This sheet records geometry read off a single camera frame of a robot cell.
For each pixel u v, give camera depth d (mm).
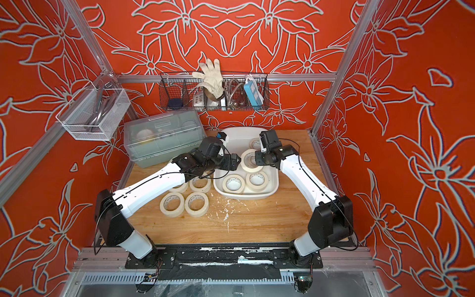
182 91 1022
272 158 579
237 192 891
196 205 878
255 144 1109
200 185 946
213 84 899
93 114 772
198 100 939
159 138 938
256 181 951
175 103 949
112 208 425
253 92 876
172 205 876
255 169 808
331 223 416
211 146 576
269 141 633
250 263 727
